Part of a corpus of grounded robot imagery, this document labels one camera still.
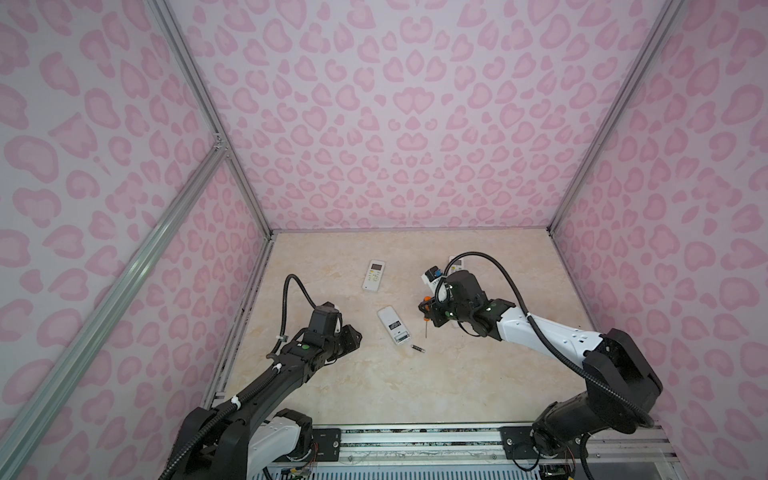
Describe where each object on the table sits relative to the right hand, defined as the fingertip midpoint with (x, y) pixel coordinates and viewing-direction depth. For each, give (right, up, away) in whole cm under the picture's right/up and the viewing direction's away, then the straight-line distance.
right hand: (423, 304), depth 84 cm
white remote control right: (+15, +11, +22) cm, 29 cm away
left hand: (-18, -8, +1) cm, 20 cm away
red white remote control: (-8, -9, +8) cm, 14 cm away
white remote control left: (-16, +7, +21) cm, 27 cm away
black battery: (-1, -14, +5) cm, 15 cm away
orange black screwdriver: (+1, -4, +1) cm, 4 cm away
